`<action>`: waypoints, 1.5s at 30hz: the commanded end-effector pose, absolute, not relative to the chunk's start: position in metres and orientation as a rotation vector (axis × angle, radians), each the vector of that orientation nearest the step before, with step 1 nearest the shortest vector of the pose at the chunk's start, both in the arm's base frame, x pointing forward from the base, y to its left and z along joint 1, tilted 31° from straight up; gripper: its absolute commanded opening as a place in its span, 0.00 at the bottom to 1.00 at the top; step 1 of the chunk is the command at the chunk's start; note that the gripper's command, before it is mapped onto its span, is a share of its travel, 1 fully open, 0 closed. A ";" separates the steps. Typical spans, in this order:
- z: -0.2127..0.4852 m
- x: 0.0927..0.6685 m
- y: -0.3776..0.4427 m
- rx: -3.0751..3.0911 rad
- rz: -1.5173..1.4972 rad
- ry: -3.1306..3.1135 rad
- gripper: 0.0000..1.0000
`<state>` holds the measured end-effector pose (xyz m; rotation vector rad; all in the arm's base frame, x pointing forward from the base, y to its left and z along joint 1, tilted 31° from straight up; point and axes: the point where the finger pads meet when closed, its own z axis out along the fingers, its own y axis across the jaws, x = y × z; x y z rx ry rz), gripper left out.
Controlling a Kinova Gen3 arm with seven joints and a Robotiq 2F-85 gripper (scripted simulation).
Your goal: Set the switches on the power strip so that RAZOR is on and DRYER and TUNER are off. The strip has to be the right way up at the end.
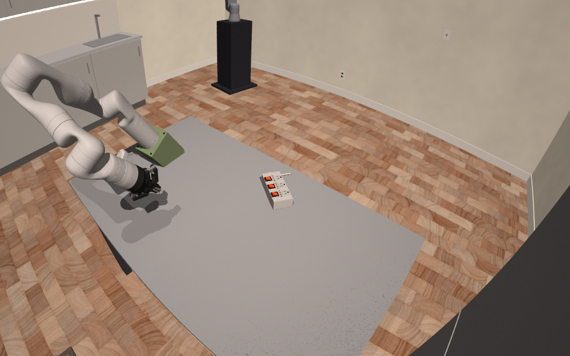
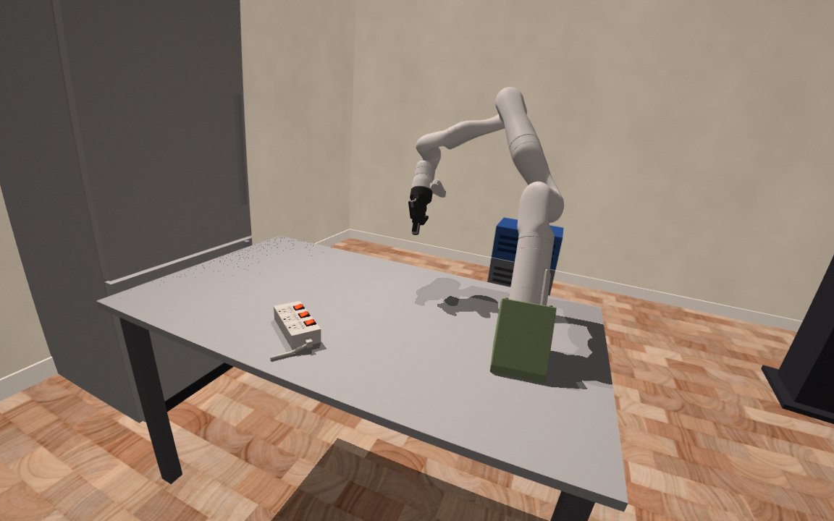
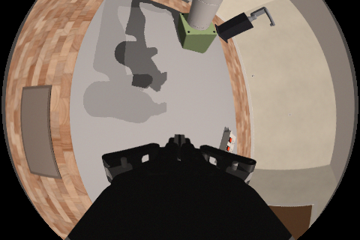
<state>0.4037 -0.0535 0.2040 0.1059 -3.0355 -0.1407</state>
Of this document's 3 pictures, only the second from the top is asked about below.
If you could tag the beige power strip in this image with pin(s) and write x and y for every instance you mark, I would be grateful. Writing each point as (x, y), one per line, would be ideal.
(298, 327)

